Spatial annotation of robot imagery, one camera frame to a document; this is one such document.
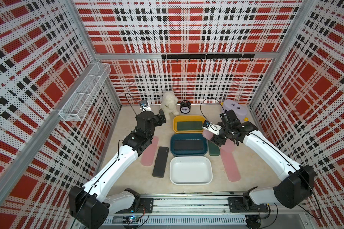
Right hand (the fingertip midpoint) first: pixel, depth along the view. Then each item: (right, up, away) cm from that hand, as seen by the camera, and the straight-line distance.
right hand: (217, 133), depth 81 cm
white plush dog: (-30, +18, +20) cm, 40 cm away
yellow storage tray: (-18, +9, +30) cm, 36 cm away
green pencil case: (+1, -13, +12) cm, 18 cm away
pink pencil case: (-42, -17, +10) cm, 47 cm away
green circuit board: (-45, -42, -11) cm, 62 cm away
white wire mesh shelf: (-87, +19, +10) cm, 89 cm away
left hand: (-34, +13, -5) cm, 37 cm away
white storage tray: (-13, -23, +6) cm, 27 cm away
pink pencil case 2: (+11, -23, +5) cm, 26 cm away
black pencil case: (-34, -22, +6) cm, 41 cm away
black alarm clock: (-17, +18, +31) cm, 39 cm away
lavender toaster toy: (+24, +15, +24) cm, 37 cm away
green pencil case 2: (-14, +3, +31) cm, 34 cm away
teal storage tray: (-21, -4, +17) cm, 28 cm away
